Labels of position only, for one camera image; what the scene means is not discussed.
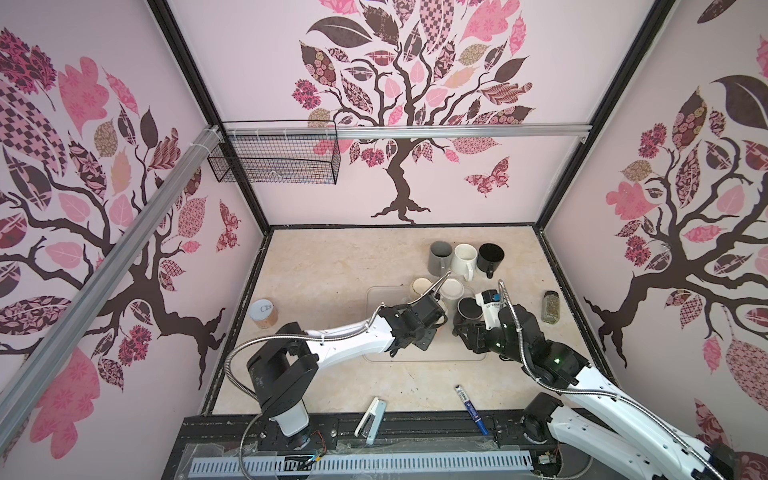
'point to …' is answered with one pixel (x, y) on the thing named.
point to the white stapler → (371, 420)
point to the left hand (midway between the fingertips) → (422, 332)
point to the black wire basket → (278, 151)
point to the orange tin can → (263, 313)
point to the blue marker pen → (472, 410)
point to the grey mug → (439, 259)
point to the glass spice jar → (551, 307)
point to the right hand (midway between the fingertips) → (460, 324)
